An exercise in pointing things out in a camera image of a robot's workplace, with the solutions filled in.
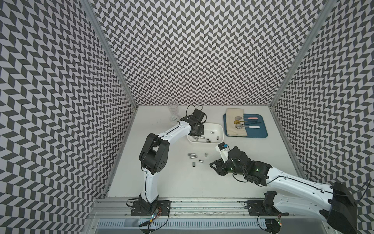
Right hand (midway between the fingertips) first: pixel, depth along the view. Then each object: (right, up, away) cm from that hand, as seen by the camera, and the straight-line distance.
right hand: (213, 166), depth 75 cm
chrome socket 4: (+3, +15, +27) cm, 31 cm away
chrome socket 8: (-10, +1, +14) cm, 17 cm away
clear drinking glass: (-27, +35, +40) cm, 59 cm away
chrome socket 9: (-6, -1, +13) cm, 15 cm away
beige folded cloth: (+17, +17, +29) cm, 38 cm away
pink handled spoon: (+25, +26, +34) cm, 50 cm away
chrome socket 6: (+6, +12, +24) cm, 27 cm away
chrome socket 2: (-8, +11, +23) cm, 27 cm away
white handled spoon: (+24, +20, +30) cm, 44 cm away
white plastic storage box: (+6, +19, +26) cm, 33 cm away
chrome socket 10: (-10, -3, +13) cm, 17 cm away
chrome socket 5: (-1, +10, +21) cm, 23 cm away
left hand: (-7, +16, +19) cm, 26 cm away
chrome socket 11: (-2, +2, +15) cm, 16 cm away
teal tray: (+35, +21, +30) cm, 51 cm away
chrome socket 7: (-12, +2, +15) cm, 20 cm away
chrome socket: (-10, +13, +25) cm, 30 cm away
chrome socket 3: (-4, +12, +24) cm, 27 cm away
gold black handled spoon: (+23, +23, +33) cm, 46 cm away
